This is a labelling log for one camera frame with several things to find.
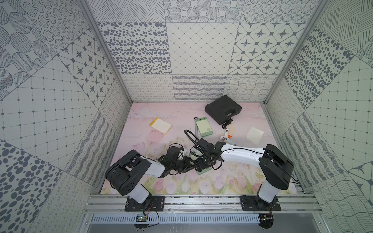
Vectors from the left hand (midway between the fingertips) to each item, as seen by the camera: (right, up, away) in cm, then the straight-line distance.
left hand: (200, 169), depth 82 cm
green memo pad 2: (+4, +23, +23) cm, 33 cm away
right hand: (+2, -1, +3) cm, 3 cm away
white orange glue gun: (+19, +15, +16) cm, 29 cm away
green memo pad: (-4, +9, -7) cm, 12 cm away
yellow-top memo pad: (-28, +24, +23) cm, 43 cm away
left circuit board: (-31, -21, -11) cm, 38 cm away
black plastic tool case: (+19, +36, +26) cm, 48 cm away
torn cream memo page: (+40, +17, +19) cm, 47 cm away
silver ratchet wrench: (-1, +22, +22) cm, 31 cm away
